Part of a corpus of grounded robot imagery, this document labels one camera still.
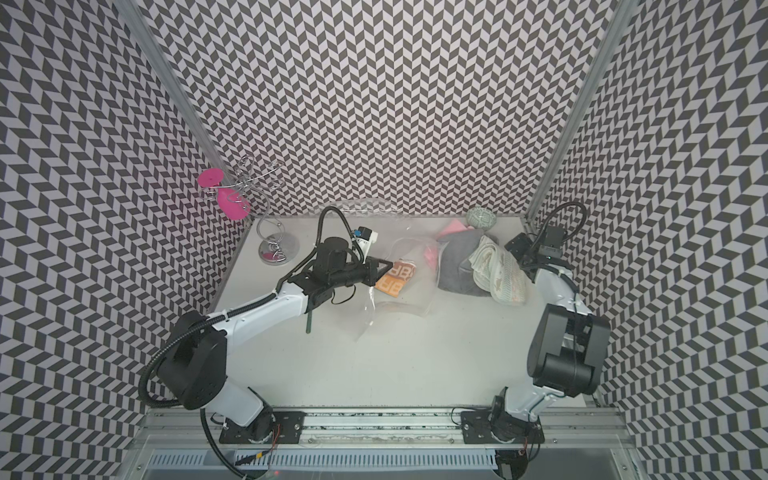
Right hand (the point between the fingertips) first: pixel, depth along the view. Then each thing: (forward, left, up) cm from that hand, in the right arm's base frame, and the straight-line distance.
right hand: (516, 253), depth 91 cm
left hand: (-9, +38, +6) cm, 40 cm away
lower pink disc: (+14, +89, +9) cm, 91 cm away
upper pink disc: (+15, +91, +19) cm, 94 cm away
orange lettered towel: (-3, +38, -9) cm, 39 cm away
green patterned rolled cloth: (+25, +4, -11) cm, 28 cm away
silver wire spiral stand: (+12, +81, -11) cm, 83 cm away
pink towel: (+7, +25, -8) cm, 27 cm away
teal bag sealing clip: (-16, +64, -12) cm, 67 cm away
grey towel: (-3, +18, -5) cm, 19 cm away
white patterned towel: (-6, +6, -3) cm, 9 cm away
